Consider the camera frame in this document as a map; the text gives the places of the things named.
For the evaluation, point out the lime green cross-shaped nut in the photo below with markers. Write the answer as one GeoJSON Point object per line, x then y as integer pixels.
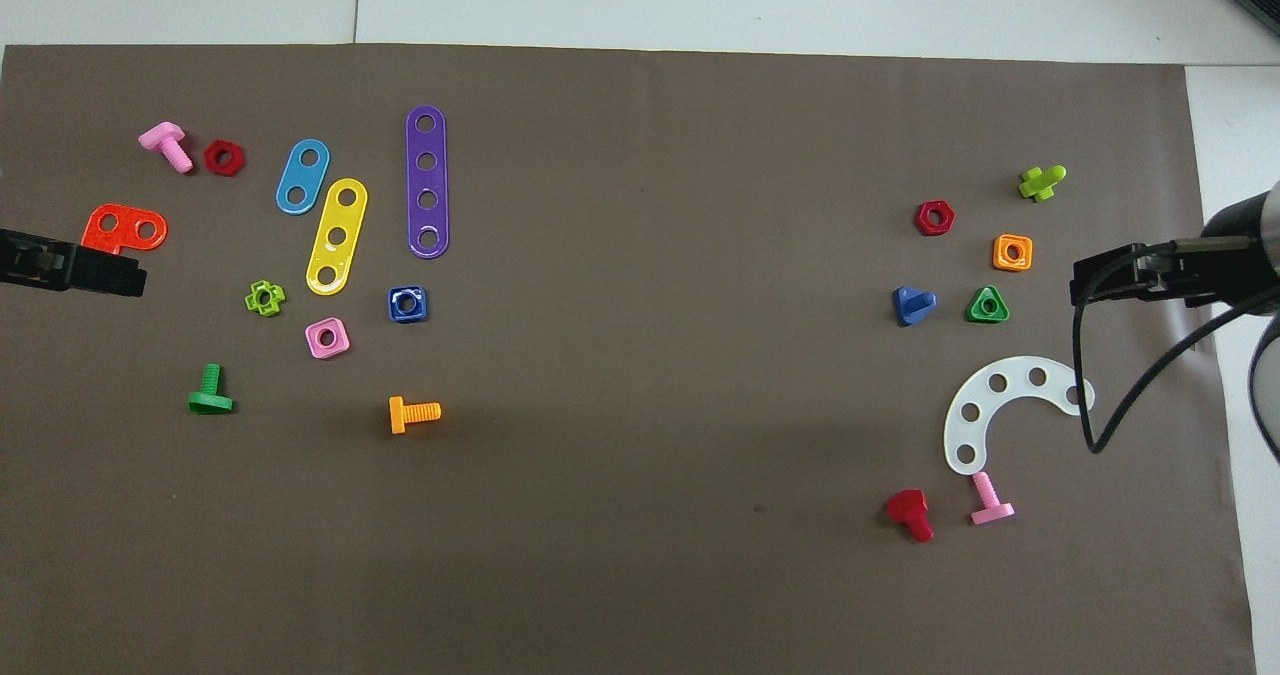
{"type": "Point", "coordinates": [254, 301]}

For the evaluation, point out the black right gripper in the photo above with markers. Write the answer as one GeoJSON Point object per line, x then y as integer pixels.
{"type": "Point", "coordinates": [1220, 275]}

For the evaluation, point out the red plastic screw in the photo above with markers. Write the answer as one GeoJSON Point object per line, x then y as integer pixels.
{"type": "Point", "coordinates": [908, 505]}

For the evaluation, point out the blue triangular-head plastic screw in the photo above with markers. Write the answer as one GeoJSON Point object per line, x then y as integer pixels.
{"type": "Point", "coordinates": [908, 307]}

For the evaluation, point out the dark green plastic screw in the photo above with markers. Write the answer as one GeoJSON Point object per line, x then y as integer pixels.
{"type": "Point", "coordinates": [210, 403]}

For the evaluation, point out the red hexagonal plastic nut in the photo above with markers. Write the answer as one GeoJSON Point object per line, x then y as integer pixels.
{"type": "Point", "coordinates": [921, 223]}
{"type": "Point", "coordinates": [210, 160]}

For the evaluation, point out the pink plastic screw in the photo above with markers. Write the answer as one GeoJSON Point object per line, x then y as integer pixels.
{"type": "Point", "coordinates": [162, 138]}
{"type": "Point", "coordinates": [992, 510]}

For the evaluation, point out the brown table mat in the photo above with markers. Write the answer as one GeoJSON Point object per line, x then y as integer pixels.
{"type": "Point", "coordinates": [640, 515]}

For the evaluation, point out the yellow three-hole plastic plate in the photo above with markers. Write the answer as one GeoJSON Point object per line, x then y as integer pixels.
{"type": "Point", "coordinates": [342, 217]}

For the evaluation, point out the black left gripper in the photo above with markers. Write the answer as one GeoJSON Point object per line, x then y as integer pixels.
{"type": "Point", "coordinates": [35, 260]}

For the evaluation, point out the lime green cross-head screw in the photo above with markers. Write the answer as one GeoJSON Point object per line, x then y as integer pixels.
{"type": "Point", "coordinates": [1040, 184]}

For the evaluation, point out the pink square plastic nut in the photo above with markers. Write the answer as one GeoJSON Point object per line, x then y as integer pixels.
{"type": "Point", "coordinates": [315, 347]}

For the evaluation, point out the orange plastic screw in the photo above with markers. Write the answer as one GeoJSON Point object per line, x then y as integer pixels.
{"type": "Point", "coordinates": [420, 413]}

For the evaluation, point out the blue square plastic nut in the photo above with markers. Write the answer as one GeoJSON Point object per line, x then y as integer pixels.
{"type": "Point", "coordinates": [395, 315]}

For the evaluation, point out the purple four-hole plastic plate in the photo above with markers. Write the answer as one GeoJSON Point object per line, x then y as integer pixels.
{"type": "Point", "coordinates": [427, 180]}

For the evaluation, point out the white curved five-hole plate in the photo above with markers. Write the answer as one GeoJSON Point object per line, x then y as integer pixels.
{"type": "Point", "coordinates": [982, 398]}

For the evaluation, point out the green triangular plastic nut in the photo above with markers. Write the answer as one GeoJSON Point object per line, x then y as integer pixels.
{"type": "Point", "coordinates": [975, 315]}

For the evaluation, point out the orange square plastic nut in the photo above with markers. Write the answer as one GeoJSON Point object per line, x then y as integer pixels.
{"type": "Point", "coordinates": [1000, 263]}

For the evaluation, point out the blue two-hole plastic plate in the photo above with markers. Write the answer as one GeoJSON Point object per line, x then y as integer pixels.
{"type": "Point", "coordinates": [304, 176]}

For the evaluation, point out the orange-red heart-shaped plastic plate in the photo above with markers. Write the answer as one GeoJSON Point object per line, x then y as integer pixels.
{"type": "Point", "coordinates": [103, 230]}

